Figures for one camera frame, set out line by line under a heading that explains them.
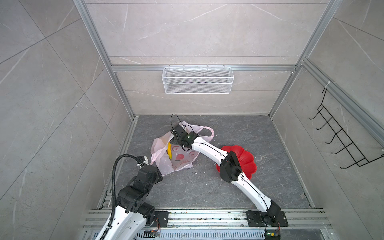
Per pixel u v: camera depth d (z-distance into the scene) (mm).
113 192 489
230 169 643
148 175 550
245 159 929
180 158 948
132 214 486
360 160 585
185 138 745
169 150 973
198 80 1005
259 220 730
